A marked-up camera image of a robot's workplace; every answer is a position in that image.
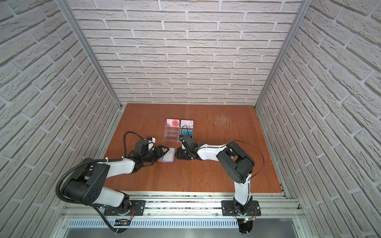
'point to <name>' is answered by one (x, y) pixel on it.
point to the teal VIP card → (184, 132)
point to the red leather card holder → (169, 156)
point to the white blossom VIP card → (190, 124)
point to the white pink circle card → (172, 123)
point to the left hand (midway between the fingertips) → (167, 149)
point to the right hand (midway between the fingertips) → (176, 155)
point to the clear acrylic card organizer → (174, 129)
